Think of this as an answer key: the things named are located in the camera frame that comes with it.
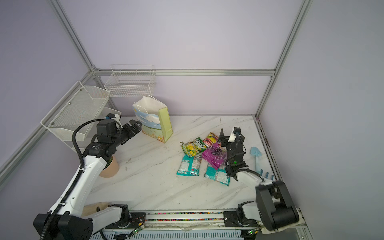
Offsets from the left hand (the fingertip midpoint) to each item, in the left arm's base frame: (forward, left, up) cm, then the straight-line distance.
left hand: (136, 129), depth 77 cm
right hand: (+4, -49, -6) cm, 49 cm away
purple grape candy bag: (-5, -43, -20) cm, 48 cm away
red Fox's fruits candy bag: (+11, -42, -23) cm, 49 cm away
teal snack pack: (-9, -27, -25) cm, 38 cm away
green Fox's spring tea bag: (+3, -29, -23) cm, 37 cm away
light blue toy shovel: (+2, -71, -26) cm, 76 cm away
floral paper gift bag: (+11, -7, -3) cm, 14 cm away
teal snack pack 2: (-15, -45, -24) cm, 53 cm away
